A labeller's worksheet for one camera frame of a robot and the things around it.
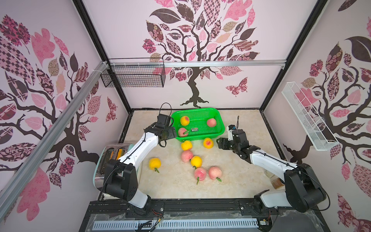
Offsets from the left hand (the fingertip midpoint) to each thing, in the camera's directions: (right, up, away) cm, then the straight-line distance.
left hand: (167, 136), depth 88 cm
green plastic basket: (+20, +7, +23) cm, 31 cm away
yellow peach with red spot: (+10, +10, +18) cm, 23 cm away
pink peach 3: (+12, -12, 0) cm, 17 cm away
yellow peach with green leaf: (-7, -16, -1) cm, 18 cm away
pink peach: (+30, +9, +16) cm, 36 cm away
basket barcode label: (+18, +3, +19) cm, 26 cm away
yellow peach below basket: (+12, -6, +5) cm, 15 cm away
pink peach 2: (+8, +3, +10) cm, 13 cm away
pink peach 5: (+29, -20, -7) cm, 36 cm away
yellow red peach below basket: (+26, -5, +5) cm, 27 cm away
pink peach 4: (+20, -21, -8) cm, 30 cm away
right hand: (+34, -4, +2) cm, 34 cm away
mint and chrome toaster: (-32, -8, -13) cm, 35 cm away
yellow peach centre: (+18, -15, -3) cm, 23 cm away
